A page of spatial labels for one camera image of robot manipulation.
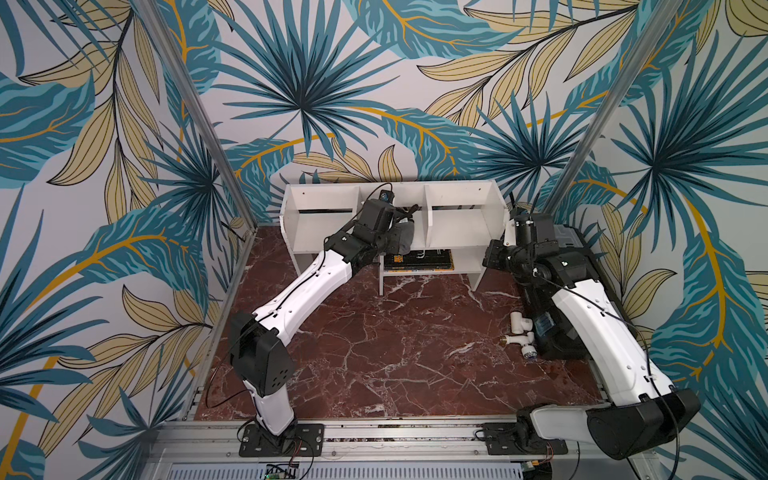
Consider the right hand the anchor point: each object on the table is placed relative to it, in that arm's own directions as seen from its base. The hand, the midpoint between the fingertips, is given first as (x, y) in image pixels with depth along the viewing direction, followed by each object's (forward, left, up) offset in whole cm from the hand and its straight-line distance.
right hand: (488, 249), depth 76 cm
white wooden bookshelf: (+15, +5, -4) cm, 16 cm away
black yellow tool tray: (+9, +14, -15) cm, 22 cm away
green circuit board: (-43, +53, -30) cm, 75 cm away
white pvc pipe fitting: (-11, -15, -27) cm, 33 cm away
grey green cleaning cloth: (+9, +20, -2) cm, 22 cm away
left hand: (+7, +25, -1) cm, 26 cm away
